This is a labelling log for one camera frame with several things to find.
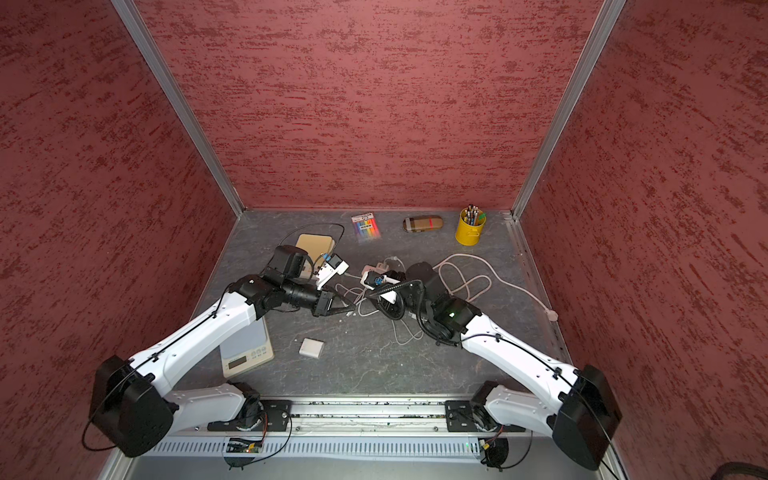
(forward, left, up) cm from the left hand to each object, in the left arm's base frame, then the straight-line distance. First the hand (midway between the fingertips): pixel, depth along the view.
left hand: (349, 313), depth 72 cm
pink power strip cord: (+10, -63, -22) cm, 68 cm away
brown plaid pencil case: (+46, -22, -17) cm, 54 cm away
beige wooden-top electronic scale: (+33, +17, -15) cm, 41 cm away
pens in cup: (+37, -38, -3) cm, 53 cm away
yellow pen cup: (+37, -38, -8) cm, 53 cm away
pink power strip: (+22, -6, -13) cm, 27 cm away
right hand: (+6, -6, +1) cm, 9 cm away
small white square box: (-2, +13, -18) cm, 23 cm away
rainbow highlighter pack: (+45, 0, -18) cm, 48 cm away
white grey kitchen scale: (-4, +31, -17) cm, 35 cm away
